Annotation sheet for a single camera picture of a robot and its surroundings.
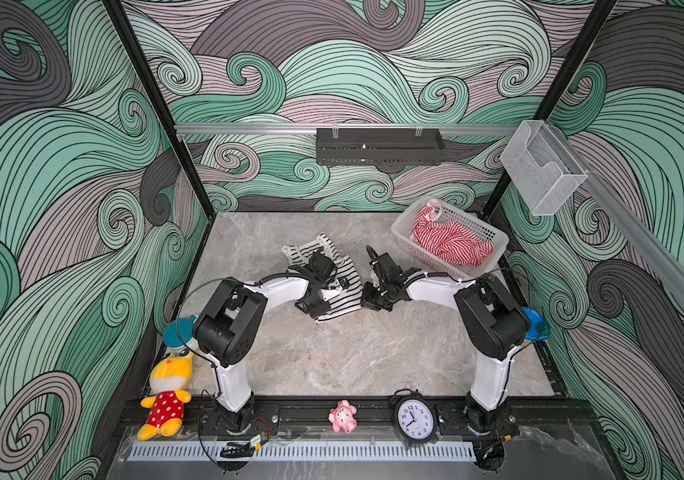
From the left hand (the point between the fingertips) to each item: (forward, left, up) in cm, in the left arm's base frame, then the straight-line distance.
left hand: (318, 303), depth 94 cm
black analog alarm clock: (-32, -25, +3) cm, 41 cm away
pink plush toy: (-32, -8, +4) cm, 34 cm away
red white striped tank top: (+24, -47, +5) cm, 53 cm away
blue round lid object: (-11, -61, +9) cm, 63 cm away
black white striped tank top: (+10, -9, +2) cm, 14 cm away
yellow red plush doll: (-25, +36, +6) cm, 45 cm away
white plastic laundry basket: (+27, -29, +6) cm, 40 cm away
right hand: (0, -14, 0) cm, 14 cm away
